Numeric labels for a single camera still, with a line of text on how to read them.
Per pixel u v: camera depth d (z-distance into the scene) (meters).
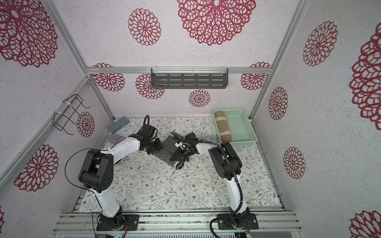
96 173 0.49
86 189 0.51
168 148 1.00
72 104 0.80
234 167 0.56
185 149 0.90
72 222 0.75
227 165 0.55
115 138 1.04
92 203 0.80
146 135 0.76
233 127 1.17
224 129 1.06
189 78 0.93
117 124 1.13
